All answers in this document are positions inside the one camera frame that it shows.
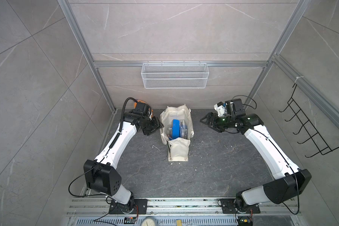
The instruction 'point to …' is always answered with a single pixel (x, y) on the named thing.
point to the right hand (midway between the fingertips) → (205, 122)
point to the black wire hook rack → (314, 141)
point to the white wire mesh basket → (171, 76)
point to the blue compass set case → (175, 127)
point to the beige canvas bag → (178, 149)
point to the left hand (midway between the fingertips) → (162, 125)
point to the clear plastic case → (183, 129)
